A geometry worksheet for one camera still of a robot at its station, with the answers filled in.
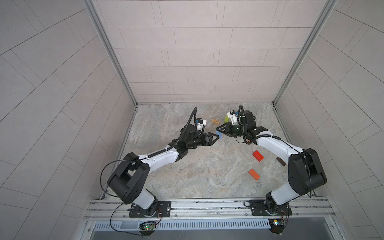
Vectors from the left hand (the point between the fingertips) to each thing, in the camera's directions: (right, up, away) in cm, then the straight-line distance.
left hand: (219, 137), depth 78 cm
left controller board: (-33, -37, -14) cm, 51 cm away
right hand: (0, +3, +6) cm, 7 cm away
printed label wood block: (+2, +7, +27) cm, 28 cm away
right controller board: (+25, -39, -10) cm, 48 cm away
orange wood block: (+20, -21, +5) cm, 30 cm away
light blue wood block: (0, +1, +1) cm, 2 cm away
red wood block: (+24, -13, +10) cm, 29 cm away
